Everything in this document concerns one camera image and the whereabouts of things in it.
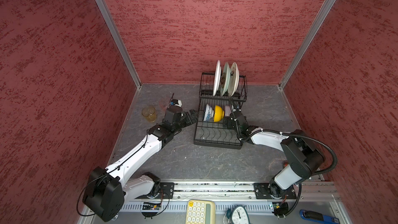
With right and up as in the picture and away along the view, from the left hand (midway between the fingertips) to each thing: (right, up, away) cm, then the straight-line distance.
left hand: (192, 118), depth 81 cm
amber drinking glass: (-31, 0, +22) cm, 38 cm away
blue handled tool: (+56, -40, -17) cm, 71 cm away
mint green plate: (+17, +20, -6) cm, 27 cm away
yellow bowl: (+16, +1, +12) cm, 20 cm away
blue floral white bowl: (+9, +1, +11) cm, 14 cm away
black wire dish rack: (+11, -12, +12) cm, 20 cm away
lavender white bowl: (+21, +3, +12) cm, 24 cm away
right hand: (+22, -3, +13) cm, 26 cm away
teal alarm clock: (+21, -40, -16) cm, 48 cm away
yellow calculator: (+5, -41, -13) cm, 43 cm away
